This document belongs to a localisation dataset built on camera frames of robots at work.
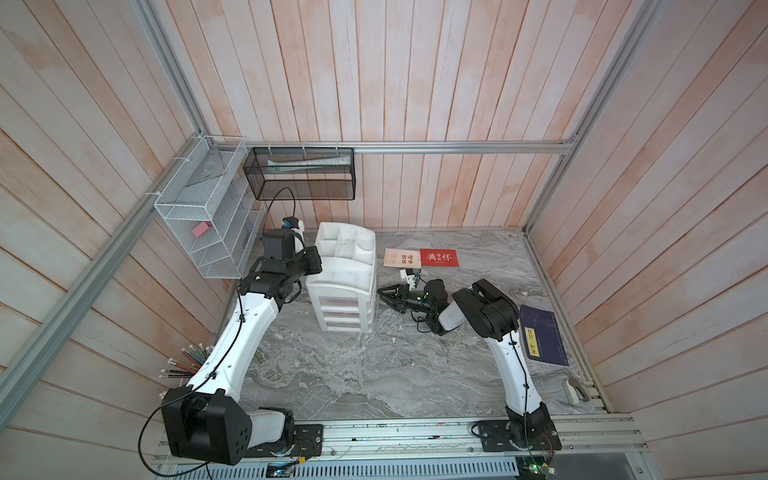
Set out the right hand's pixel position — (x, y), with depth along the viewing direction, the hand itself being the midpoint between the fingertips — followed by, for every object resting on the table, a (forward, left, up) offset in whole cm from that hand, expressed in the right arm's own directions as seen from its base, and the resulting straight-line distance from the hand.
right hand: (378, 295), depth 96 cm
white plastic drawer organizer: (-10, +7, +19) cm, 23 cm away
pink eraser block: (+6, +49, +25) cm, 56 cm away
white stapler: (-27, -55, -4) cm, 61 cm away
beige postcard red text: (+19, -10, -4) cm, 22 cm away
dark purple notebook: (-12, -51, -5) cm, 53 cm away
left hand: (0, +16, +20) cm, 26 cm away
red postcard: (+20, -23, -5) cm, 31 cm away
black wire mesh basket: (+39, +29, +20) cm, 53 cm away
